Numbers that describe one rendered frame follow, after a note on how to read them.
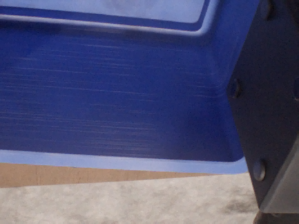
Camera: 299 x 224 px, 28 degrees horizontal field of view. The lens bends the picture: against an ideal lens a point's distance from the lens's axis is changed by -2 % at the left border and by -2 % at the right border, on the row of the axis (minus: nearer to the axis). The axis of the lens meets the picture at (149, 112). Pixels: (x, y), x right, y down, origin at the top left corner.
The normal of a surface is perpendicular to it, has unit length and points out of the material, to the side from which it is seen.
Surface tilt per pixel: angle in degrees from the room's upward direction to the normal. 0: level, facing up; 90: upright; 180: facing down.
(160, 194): 0
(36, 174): 0
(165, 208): 0
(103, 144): 90
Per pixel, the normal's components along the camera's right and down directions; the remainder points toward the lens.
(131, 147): 0.20, -0.70
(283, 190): 0.11, 0.71
